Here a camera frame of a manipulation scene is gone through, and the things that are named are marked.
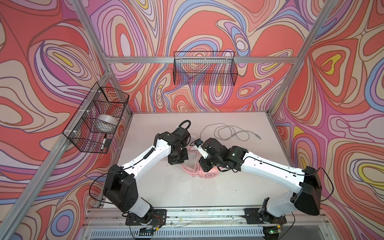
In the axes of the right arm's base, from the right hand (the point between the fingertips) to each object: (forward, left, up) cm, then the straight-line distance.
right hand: (202, 164), depth 76 cm
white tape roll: (+14, +46, +19) cm, 52 cm away
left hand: (+4, +8, -3) cm, 10 cm away
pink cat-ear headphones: (0, +5, -1) cm, 5 cm away
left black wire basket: (+9, +55, +20) cm, 59 cm away
